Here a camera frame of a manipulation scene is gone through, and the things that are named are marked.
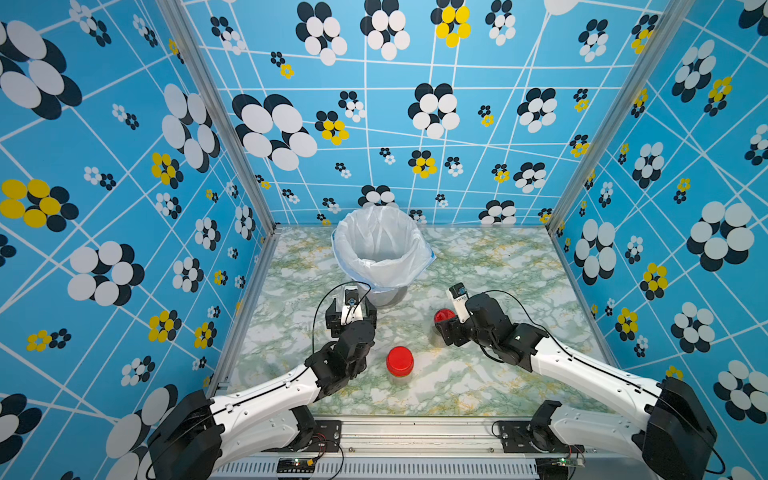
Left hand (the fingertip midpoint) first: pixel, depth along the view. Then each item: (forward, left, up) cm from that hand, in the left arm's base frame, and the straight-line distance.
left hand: (356, 298), depth 79 cm
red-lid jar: (-2, -24, -6) cm, 25 cm away
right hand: (-2, -26, -6) cm, 27 cm away
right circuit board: (-34, -53, -16) cm, 65 cm away
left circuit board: (-35, +14, -21) cm, 43 cm away
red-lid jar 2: (-14, -11, -9) cm, 20 cm away
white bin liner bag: (+25, -4, -6) cm, 26 cm away
